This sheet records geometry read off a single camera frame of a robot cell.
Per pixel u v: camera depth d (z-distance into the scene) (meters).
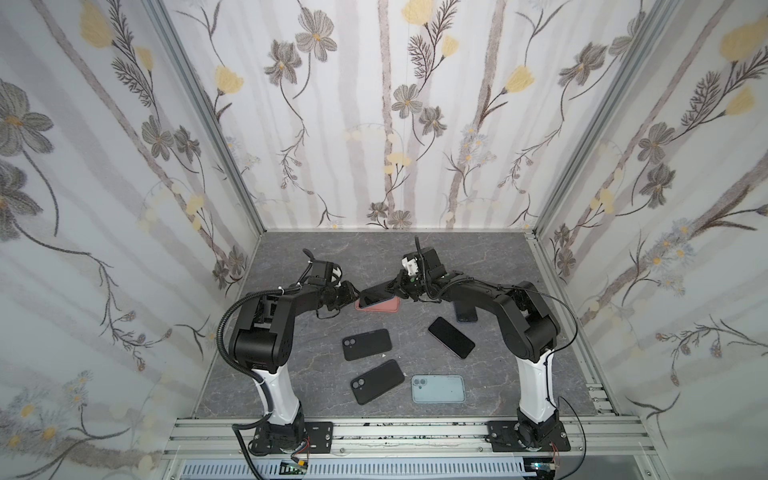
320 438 0.74
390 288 0.91
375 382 0.84
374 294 1.01
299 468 0.72
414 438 0.75
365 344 0.90
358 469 0.70
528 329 0.54
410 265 0.91
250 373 0.51
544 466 0.70
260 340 0.50
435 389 0.82
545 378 0.58
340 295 0.88
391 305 0.96
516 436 0.73
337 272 0.88
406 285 0.86
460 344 0.92
